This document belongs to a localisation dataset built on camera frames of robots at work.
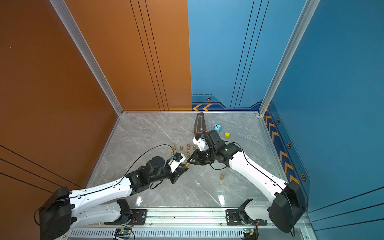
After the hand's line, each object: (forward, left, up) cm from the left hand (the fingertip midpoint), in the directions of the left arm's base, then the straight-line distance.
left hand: (186, 165), depth 76 cm
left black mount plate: (-21, +23, -14) cm, 34 cm away
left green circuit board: (-27, +30, -17) cm, 44 cm away
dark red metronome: (+28, -7, -4) cm, 29 cm away
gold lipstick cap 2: (+18, -3, -12) cm, 22 cm away
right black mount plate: (-21, -23, -13) cm, 34 cm away
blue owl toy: (+36, -20, -13) cm, 43 cm away
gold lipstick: (+18, +1, -12) cm, 21 cm away
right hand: (0, -2, +4) cm, 5 cm away
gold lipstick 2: (+12, +10, -10) cm, 19 cm away
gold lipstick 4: (-1, -1, +3) cm, 3 cm away
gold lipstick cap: (+18, +5, -13) cm, 22 cm away
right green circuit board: (-27, -31, -15) cm, 44 cm away
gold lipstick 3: (+1, -1, +9) cm, 9 cm away
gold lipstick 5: (-1, -20, -11) cm, 22 cm away
